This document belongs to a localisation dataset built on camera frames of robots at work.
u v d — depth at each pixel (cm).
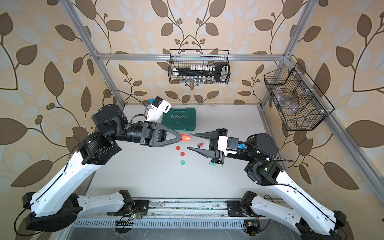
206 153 40
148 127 38
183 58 91
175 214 74
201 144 96
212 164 89
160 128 40
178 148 96
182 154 94
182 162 90
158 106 42
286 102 70
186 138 41
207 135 41
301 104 73
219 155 40
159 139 39
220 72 84
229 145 33
